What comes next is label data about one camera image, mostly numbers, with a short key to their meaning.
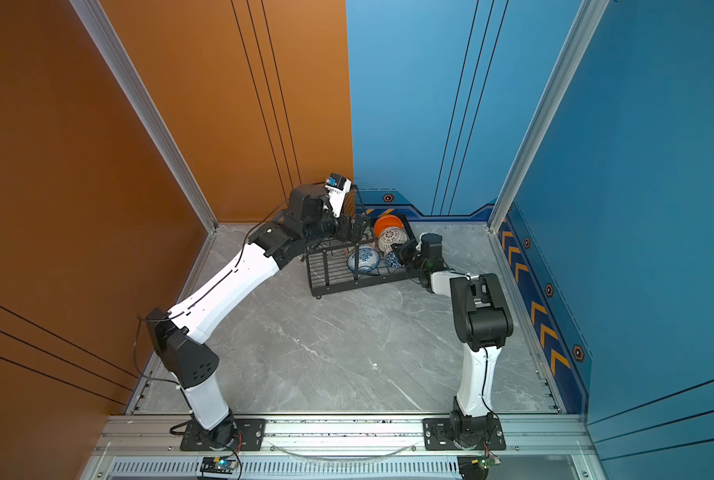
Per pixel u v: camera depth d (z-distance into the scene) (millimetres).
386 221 1128
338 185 633
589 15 698
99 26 710
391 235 1096
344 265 1058
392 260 1062
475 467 705
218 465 708
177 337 437
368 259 1052
